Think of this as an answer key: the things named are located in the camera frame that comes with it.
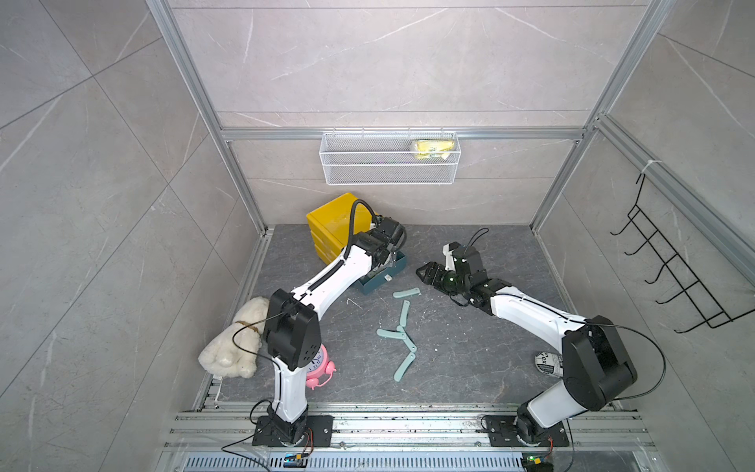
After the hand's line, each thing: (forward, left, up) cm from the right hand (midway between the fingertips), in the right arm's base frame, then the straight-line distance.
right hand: (423, 273), depth 87 cm
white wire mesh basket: (+39, +9, +16) cm, 43 cm away
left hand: (+7, +14, +4) cm, 16 cm away
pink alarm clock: (-24, +30, -12) cm, 41 cm away
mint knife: (+2, +5, -14) cm, 15 cm away
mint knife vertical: (-7, +6, -14) cm, 17 cm away
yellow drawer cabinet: (+13, +29, +8) cm, 33 cm away
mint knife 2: (-23, +7, -15) cm, 28 cm away
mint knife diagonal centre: (-15, +5, -14) cm, 21 cm away
